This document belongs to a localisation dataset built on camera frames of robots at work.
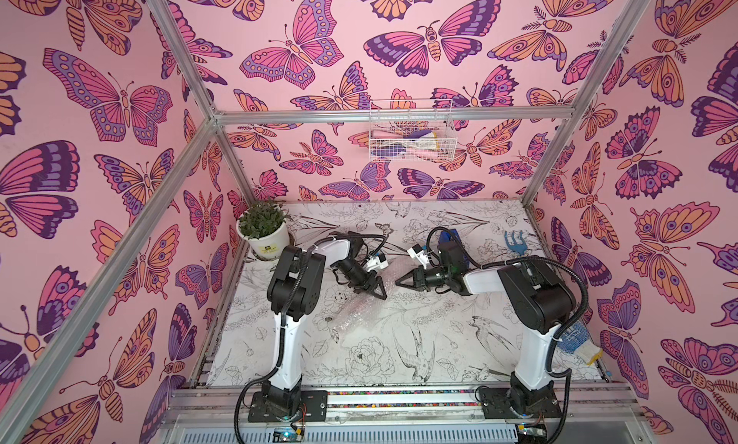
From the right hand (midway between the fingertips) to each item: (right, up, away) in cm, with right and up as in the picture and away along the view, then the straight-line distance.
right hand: (400, 282), depth 90 cm
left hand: (-6, -6, +2) cm, 9 cm away
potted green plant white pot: (-43, +18, +2) cm, 47 cm away
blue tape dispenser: (+17, +14, +13) cm, 26 cm away
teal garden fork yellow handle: (+46, +10, +16) cm, 50 cm away
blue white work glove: (+51, -16, -7) cm, 54 cm away
